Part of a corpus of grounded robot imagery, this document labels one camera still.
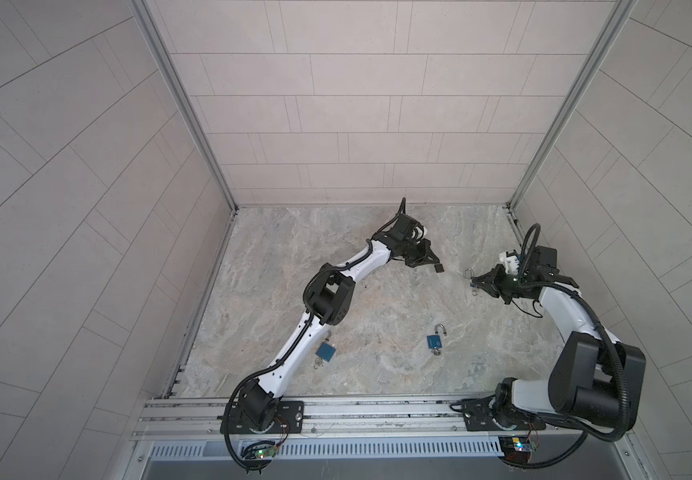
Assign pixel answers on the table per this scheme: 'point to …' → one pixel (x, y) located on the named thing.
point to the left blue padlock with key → (325, 351)
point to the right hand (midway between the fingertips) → (473, 276)
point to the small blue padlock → (468, 273)
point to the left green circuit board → (262, 452)
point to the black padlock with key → (439, 268)
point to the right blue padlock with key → (435, 340)
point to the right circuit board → (515, 443)
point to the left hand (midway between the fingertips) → (446, 254)
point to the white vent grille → (332, 448)
